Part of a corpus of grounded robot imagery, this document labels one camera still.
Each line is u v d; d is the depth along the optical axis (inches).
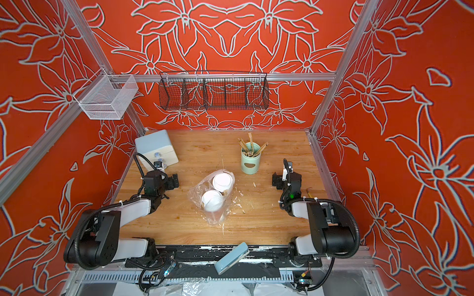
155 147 36.4
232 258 27.1
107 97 36.2
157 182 27.8
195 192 28.1
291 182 27.0
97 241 16.8
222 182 29.9
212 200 29.0
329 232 17.1
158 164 31.3
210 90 39.6
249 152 32.7
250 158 34.3
